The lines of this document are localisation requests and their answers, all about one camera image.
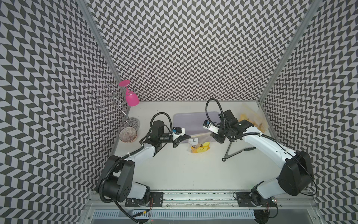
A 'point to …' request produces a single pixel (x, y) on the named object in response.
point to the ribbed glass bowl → (128, 134)
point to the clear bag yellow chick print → (199, 144)
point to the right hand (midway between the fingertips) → (214, 134)
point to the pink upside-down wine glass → (132, 99)
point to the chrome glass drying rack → (115, 95)
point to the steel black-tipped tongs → (227, 156)
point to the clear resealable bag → (256, 116)
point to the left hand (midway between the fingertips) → (188, 136)
